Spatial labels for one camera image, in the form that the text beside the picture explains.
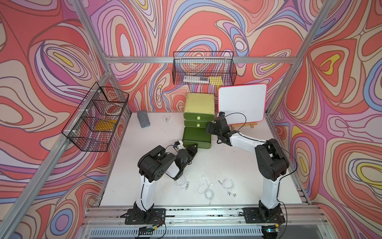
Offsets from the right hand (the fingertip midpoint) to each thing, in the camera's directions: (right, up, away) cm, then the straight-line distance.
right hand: (213, 129), depth 99 cm
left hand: (-9, -10, -6) cm, 15 cm away
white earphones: (-20, -31, -14) cm, 39 cm away
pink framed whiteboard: (+22, +18, +4) cm, 28 cm away
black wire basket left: (-65, +1, -26) cm, 70 cm away
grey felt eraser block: (-52, +7, +13) cm, 54 cm away
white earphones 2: (-7, -33, -17) cm, 38 cm away
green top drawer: (-10, +8, -8) cm, 16 cm away
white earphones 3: (+6, -31, -15) cm, 35 cm away
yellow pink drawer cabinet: (-9, +12, -8) cm, 17 cm away
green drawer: (-12, +4, -2) cm, 13 cm away
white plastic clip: (-35, +7, +13) cm, 38 cm away
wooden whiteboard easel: (+30, +3, +8) cm, 31 cm away
